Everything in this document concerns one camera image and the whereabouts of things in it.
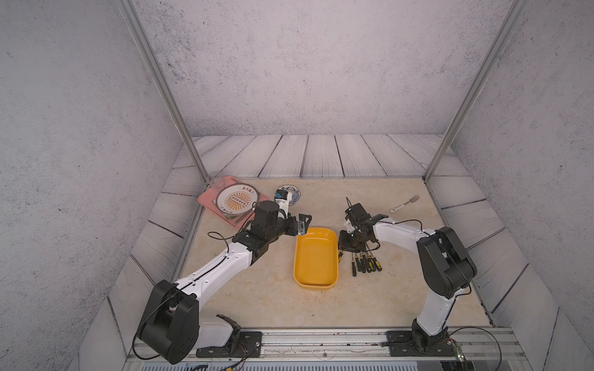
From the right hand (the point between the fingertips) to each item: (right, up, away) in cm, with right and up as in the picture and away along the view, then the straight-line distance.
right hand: (340, 247), depth 93 cm
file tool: (+9, -6, -2) cm, 11 cm away
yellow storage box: (-9, -6, -2) cm, 11 cm away
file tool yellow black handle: (+5, -7, -4) cm, 9 cm away
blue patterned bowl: (-18, +21, +18) cm, 34 cm away
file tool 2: (+14, -5, -2) cm, 15 cm away
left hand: (-14, +13, -12) cm, 22 cm away
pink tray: (-59, +19, +19) cm, 65 cm away
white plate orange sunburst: (-47, +19, +18) cm, 53 cm away
